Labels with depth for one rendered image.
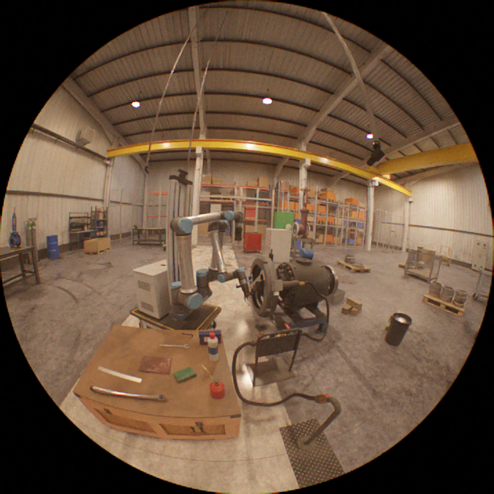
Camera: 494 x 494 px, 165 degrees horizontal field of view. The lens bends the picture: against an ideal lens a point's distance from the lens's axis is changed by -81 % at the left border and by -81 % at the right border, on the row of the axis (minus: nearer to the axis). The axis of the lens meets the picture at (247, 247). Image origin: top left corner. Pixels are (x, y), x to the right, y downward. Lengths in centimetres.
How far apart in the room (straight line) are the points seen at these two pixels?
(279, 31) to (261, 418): 873
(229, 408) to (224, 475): 59
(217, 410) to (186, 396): 19
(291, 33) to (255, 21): 130
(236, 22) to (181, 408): 826
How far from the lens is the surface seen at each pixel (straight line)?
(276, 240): 582
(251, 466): 138
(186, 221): 125
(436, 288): 487
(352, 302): 316
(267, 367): 182
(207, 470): 138
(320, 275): 219
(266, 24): 759
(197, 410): 101
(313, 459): 146
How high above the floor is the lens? 137
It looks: 9 degrees down
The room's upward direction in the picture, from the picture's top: 3 degrees clockwise
